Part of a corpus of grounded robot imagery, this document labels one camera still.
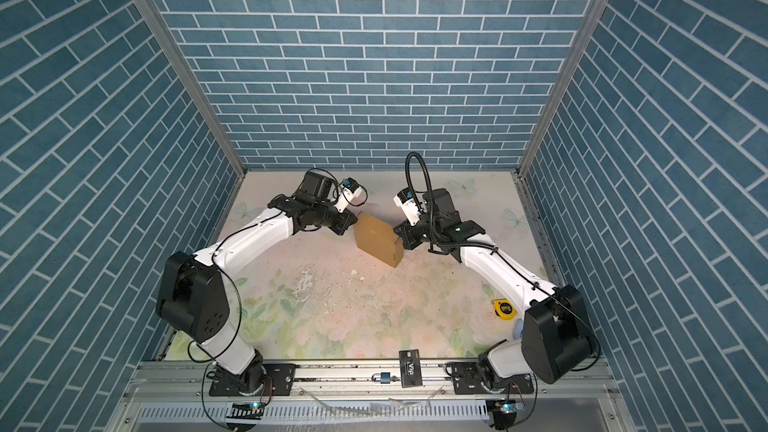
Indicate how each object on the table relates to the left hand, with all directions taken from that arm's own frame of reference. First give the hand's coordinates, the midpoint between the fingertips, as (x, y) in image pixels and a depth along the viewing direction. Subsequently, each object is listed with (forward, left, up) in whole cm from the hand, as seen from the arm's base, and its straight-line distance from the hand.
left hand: (356, 218), depth 87 cm
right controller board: (-46, -37, -16) cm, 61 cm away
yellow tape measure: (-22, -43, -13) cm, 50 cm away
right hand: (-5, -11, +3) cm, 13 cm away
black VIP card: (-36, -15, -16) cm, 42 cm away
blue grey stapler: (-28, -45, -14) cm, 55 cm away
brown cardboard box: (-4, -7, -5) cm, 10 cm away
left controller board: (-44, +23, -19) cm, 53 cm away
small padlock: (-38, -8, -16) cm, 42 cm away
